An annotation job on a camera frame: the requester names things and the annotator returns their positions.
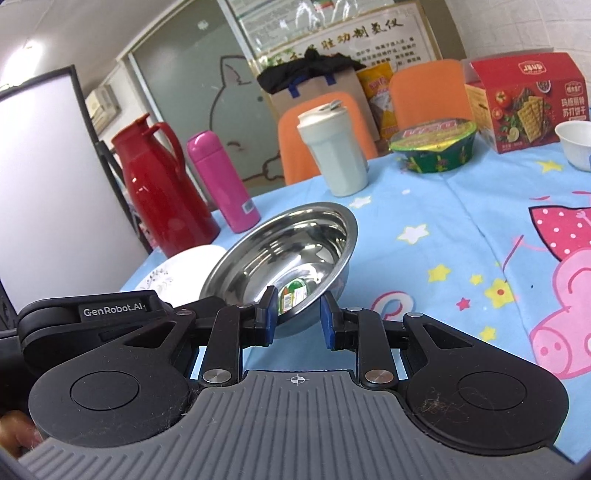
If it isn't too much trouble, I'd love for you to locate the orange chair left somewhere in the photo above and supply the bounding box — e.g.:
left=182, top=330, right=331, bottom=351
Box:
left=279, top=91, right=379, bottom=185

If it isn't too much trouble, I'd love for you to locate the wall air conditioner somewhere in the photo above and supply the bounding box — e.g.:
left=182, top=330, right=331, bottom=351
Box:
left=85, top=85, right=121, bottom=135

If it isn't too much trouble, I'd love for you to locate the operator hand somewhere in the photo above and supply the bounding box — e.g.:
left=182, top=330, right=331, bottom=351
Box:
left=0, top=410, right=43, bottom=458

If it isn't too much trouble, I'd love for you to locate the orange chair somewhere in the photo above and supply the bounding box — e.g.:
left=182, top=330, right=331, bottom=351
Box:
left=389, top=59, right=474, bottom=130
left=279, top=91, right=379, bottom=185

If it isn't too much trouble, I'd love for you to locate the pink thermos bottle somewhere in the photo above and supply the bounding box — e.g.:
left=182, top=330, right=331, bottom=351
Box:
left=186, top=130, right=260, bottom=233

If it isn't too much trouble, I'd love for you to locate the yellow snack bag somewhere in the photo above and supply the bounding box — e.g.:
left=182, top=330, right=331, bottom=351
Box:
left=356, top=62, right=399, bottom=140

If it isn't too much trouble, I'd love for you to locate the white board with black frame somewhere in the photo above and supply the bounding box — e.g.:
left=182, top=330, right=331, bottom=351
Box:
left=1, top=66, right=148, bottom=310

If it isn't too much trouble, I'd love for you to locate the red cracker box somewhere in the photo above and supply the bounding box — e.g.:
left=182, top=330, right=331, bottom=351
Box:
left=463, top=50, right=589, bottom=154

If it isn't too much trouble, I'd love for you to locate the brown paper bag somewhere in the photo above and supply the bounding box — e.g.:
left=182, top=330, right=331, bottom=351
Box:
left=270, top=69, right=380, bottom=141

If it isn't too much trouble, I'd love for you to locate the white notice with calligraphy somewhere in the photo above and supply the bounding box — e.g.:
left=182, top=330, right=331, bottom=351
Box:
left=254, top=1, right=442, bottom=72

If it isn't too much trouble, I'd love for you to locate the green instant noodle bowl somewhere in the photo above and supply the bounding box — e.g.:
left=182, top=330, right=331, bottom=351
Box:
left=389, top=118, right=478, bottom=174

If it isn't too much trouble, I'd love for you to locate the white floral plate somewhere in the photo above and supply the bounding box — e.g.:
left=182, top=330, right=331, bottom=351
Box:
left=135, top=245, right=226, bottom=307

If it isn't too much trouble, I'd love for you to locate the red thermos jug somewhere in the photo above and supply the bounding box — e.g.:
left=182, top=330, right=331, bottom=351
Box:
left=112, top=114, right=221, bottom=257

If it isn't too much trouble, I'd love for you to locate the stainless steel bowl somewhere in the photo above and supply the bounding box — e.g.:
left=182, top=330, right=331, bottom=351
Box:
left=200, top=202, right=358, bottom=338

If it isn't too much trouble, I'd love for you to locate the white ceramic bowl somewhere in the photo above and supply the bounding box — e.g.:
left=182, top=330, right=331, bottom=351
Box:
left=555, top=120, right=591, bottom=172

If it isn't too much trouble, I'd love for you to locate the white travel tumbler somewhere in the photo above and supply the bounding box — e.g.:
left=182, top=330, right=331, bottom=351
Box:
left=297, top=100, right=369, bottom=197

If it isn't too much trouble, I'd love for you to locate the orange chair right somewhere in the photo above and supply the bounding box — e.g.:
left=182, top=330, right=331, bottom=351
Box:
left=389, top=59, right=474, bottom=130

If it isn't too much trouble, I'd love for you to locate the black cloth on bag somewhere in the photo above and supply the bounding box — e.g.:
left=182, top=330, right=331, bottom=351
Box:
left=256, top=48, right=366, bottom=95

